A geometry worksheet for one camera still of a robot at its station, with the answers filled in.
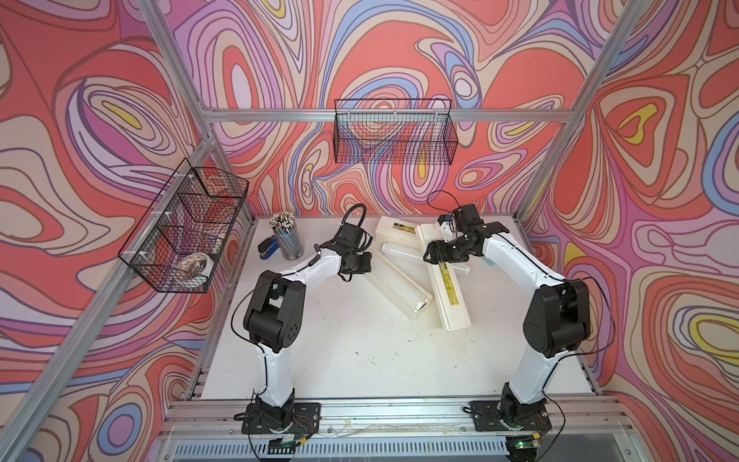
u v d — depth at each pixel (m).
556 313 0.48
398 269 0.96
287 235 0.96
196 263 0.73
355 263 0.84
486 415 0.73
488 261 0.62
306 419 0.73
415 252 0.99
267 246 1.06
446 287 0.84
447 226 0.82
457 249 0.76
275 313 0.51
